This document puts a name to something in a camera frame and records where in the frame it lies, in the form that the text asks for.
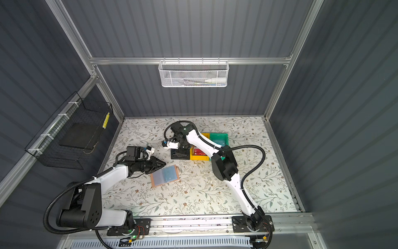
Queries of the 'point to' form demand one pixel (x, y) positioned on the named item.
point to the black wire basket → (73, 132)
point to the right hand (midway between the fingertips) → (181, 150)
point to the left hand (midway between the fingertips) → (166, 165)
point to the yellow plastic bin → (199, 157)
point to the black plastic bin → (180, 153)
